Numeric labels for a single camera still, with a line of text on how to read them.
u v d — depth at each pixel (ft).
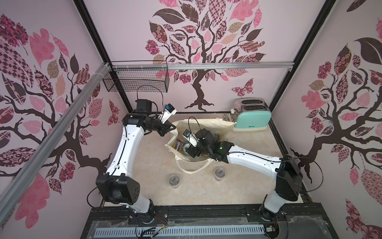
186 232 2.29
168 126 2.15
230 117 3.73
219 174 2.72
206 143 1.97
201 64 3.05
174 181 2.61
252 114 3.19
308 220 2.38
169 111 2.13
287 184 1.39
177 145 2.88
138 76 3.11
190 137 2.25
